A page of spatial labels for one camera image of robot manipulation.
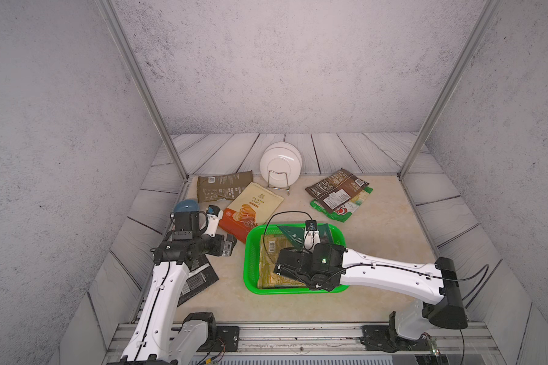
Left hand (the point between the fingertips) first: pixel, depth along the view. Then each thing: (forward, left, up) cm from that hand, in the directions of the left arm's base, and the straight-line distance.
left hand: (225, 236), depth 78 cm
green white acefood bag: (+22, -48, -17) cm, 56 cm away
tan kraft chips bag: (+2, -14, -11) cm, 18 cm away
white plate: (+40, -20, -3) cm, 44 cm away
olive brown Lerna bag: (+38, +9, -16) cm, 43 cm away
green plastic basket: (-1, -23, +3) cm, 23 cm away
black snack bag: (-6, +11, -18) cm, 22 cm away
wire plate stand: (+35, -23, -16) cm, 45 cm away
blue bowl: (+25, +23, -14) cm, 37 cm away
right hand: (-9, -26, +2) cm, 28 cm away
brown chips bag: (+35, -47, -16) cm, 60 cm away
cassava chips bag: (+25, -5, -16) cm, 30 cm away
